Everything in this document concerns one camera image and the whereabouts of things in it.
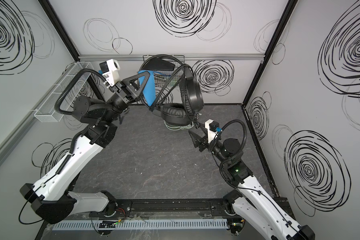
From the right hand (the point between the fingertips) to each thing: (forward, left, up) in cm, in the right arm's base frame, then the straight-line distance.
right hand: (194, 127), depth 65 cm
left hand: (-4, +15, +28) cm, 32 cm away
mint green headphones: (+21, +9, -29) cm, 37 cm away
